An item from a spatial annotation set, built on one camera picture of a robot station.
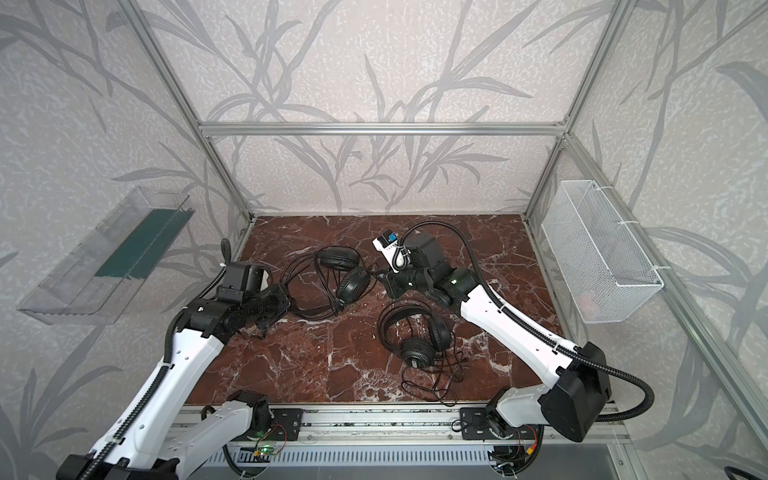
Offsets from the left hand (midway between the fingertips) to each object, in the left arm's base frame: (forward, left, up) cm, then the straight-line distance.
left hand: (303, 290), depth 76 cm
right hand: (+5, -19, +6) cm, 21 cm away
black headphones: (+15, +2, -20) cm, 25 cm away
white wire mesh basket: (-4, -67, +16) cm, 69 cm away
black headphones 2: (-5, -31, -20) cm, 37 cm away
